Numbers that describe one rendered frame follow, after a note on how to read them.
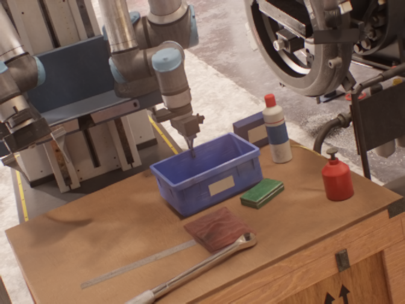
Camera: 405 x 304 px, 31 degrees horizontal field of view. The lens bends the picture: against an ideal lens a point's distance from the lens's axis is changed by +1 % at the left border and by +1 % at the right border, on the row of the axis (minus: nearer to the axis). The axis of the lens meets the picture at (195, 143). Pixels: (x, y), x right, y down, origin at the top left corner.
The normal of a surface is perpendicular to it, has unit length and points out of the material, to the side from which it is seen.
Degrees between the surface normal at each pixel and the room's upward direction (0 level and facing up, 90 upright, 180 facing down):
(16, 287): 0
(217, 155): 90
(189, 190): 90
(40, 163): 90
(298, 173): 0
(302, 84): 90
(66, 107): 0
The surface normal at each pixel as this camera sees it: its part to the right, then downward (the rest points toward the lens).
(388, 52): -0.88, 0.37
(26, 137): 0.26, -0.09
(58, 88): 0.29, 0.33
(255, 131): 0.45, 0.46
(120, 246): -0.24, -0.89
